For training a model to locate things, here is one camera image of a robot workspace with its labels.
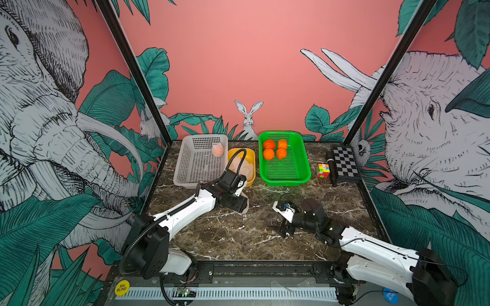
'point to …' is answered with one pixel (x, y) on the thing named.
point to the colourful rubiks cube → (323, 170)
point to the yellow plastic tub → (250, 157)
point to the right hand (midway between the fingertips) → (273, 212)
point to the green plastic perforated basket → (291, 171)
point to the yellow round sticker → (122, 287)
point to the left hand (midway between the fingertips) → (243, 200)
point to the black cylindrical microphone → (330, 159)
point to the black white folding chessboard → (346, 167)
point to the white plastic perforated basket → (196, 162)
